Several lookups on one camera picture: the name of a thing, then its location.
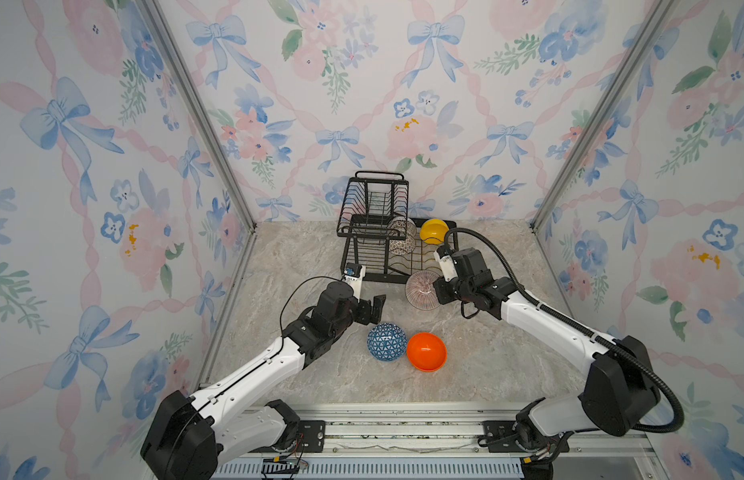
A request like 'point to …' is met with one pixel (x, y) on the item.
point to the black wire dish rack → (379, 239)
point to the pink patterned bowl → (420, 290)
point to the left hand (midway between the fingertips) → (371, 290)
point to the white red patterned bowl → (402, 226)
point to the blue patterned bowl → (387, 342)
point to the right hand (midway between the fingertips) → (436, 280)
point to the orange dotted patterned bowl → (401, 246)
